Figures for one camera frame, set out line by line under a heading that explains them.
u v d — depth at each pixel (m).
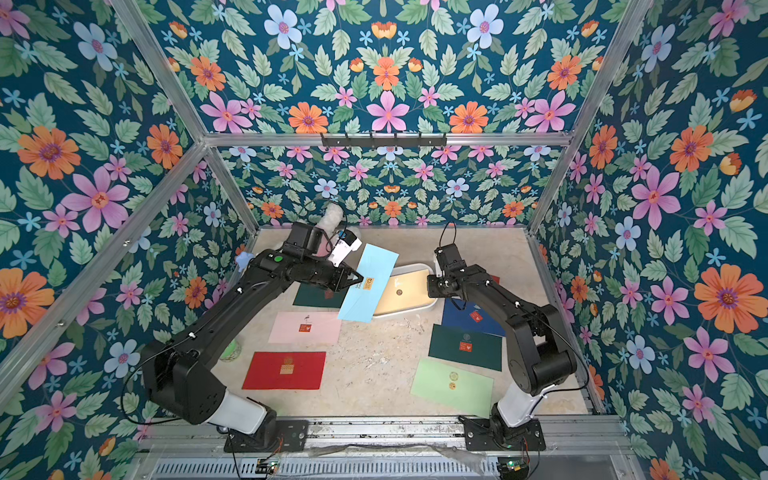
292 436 0.74
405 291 0.95
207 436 0.75
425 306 0.89
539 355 0.46
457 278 0.66
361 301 0.77
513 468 0.71
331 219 1.08
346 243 0.70
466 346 0.89
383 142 0.94
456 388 0.82
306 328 0.93
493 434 0.73
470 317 0.96
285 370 0.85
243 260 0.82
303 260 0.62
